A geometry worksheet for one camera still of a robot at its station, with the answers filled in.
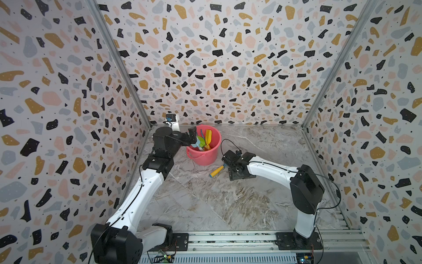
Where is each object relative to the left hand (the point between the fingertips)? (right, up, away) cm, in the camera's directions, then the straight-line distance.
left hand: (187, 127), depth 75 cm
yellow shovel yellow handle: (+8, -5, +21) cm, 23 cm away
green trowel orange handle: (+4, -7, +23) cm, 24 cm away
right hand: (+25, -25, +15) cm, 39 cm away
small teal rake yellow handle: (+13, -24, +23) cm, 35 cm away
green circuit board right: (+52, -57, -3) cm, 77 cm away
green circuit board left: (-9, -58, -3) cm, 59 cm away
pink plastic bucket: (+8, -16, +20) cm, 26 cm away
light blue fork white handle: (+1, -9, +20) cm, 22 cm away
